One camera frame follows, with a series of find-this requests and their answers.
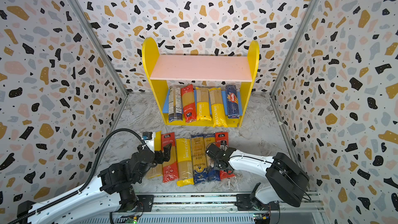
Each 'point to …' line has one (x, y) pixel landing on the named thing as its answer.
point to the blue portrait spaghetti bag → (214, 173)
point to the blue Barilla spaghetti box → (232, 101)
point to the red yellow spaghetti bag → (189, 108)
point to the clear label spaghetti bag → (175, 108)
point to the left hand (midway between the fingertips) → (163, 142)
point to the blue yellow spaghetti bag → (200, 163)
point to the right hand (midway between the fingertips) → (217, 163)
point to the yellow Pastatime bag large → (203, 104)
